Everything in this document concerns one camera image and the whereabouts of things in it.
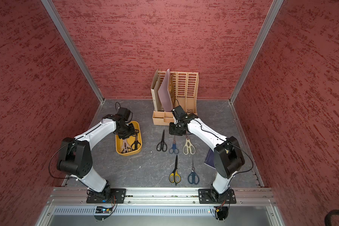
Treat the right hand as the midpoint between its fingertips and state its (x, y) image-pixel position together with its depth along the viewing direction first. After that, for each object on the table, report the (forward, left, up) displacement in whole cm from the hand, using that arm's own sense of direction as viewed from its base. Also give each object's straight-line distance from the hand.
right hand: (171, 134), depth 86 cm
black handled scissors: (-1, +24, -10) cm, 26 cm away
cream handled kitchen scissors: (-4, -11, -11) cm, 16 cm away
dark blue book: (-13, -24, -12) cm, 30 cm away
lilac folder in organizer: (+27, +4, +2) cm, 28 cm away
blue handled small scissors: (-4, -1, -12) cm, 13 cm away
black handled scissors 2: (-3, +7, -10) cm, 13 cm away
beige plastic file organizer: (+45, -10, -3) cm, 46 cm away
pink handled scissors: (-4, +30, -9) cm, 32 cm away
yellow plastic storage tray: (+2, +28, -9) cm, 30 cm away
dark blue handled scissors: (-23, -12, -12) cm, 29 cm away
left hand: (+1, +26, -4) cm, 26 cm away
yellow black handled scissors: (-23, -1, -10) cm, 25 cm away
